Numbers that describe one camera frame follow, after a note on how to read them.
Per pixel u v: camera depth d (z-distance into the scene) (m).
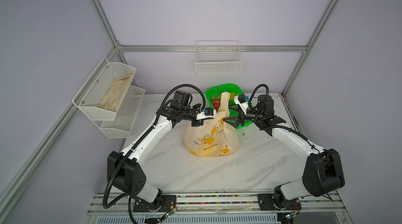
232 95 0.72
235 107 0.78
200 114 0.64
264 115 0.66
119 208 0.73
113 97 0.78
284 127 0.57
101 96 0.78
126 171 0.41
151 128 0.49
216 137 0.84
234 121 0.69
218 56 1.01
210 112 0.60
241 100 0.67
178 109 0.60
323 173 0.43
